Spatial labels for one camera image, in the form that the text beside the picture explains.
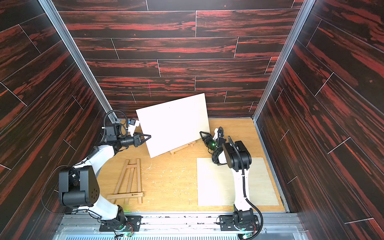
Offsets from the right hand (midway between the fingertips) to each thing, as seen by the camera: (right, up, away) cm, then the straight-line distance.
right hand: (203, 132), depth 103 cm
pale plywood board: (+6, -31, -15) cm, 35 cm away
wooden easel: (-8, -8, -3) cm, 12 cm away
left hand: (-32, -3, -18) cm, 36 cm away
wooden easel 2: (-45, -32, -17) cm, 57 cm away
